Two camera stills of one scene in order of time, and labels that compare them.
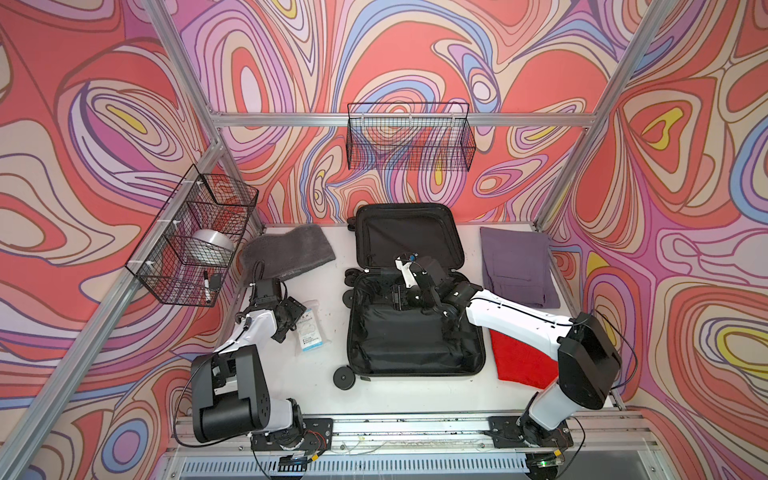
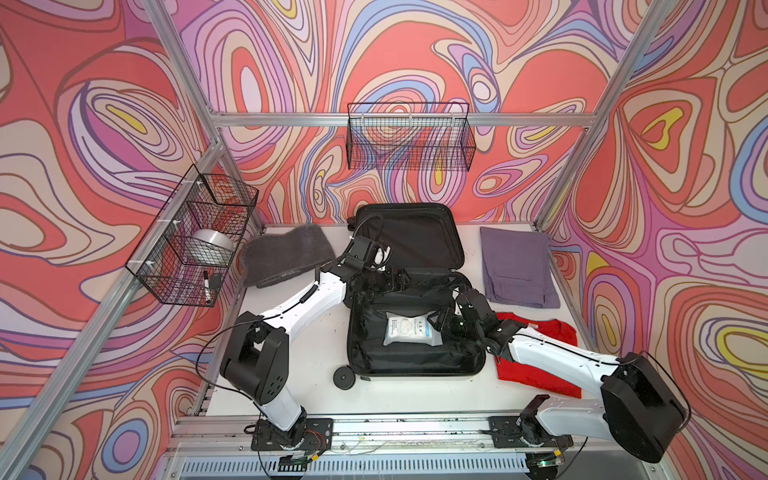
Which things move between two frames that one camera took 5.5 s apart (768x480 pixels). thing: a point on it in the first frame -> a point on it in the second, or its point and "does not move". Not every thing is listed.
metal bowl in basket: (210, 247) does not move
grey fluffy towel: (280, 255) does not move
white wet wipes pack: (310, 328) -> (416, 329)
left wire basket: (187, 252) does not move
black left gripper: (293, 307) -> (388, 274)
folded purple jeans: (518, 265) does not move
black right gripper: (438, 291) -> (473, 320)
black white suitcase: (387, 342) does not move
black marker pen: (206, 287) does not move
